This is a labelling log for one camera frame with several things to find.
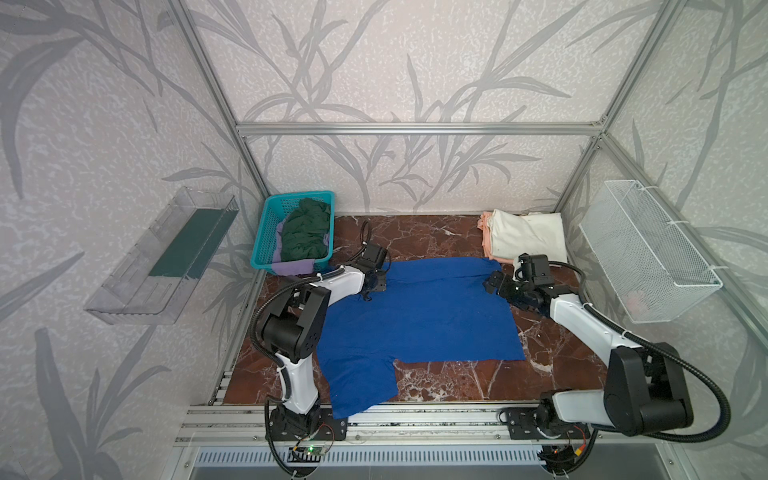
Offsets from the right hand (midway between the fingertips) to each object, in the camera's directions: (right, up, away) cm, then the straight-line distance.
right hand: (495, 278), depth 91 cm
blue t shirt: (-20, -11, +4) cm, 23 cm away
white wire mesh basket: (+26, +5, -28) cm, 39 cm away
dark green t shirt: (-63, +15, +14) cm, 67 cm away
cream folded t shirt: (+18, +14, +18) cm, 29 cm away
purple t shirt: (-64, +3, +3) cm, 64 cm away
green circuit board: (-53, -41, -19) cm, 70 cm away
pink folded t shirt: (+3, +18, +24) cm, 30 cm away
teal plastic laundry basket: (-79, +24, +24) cm, 86 cm away
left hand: (-37, +1, +9) cm, 38 cm away
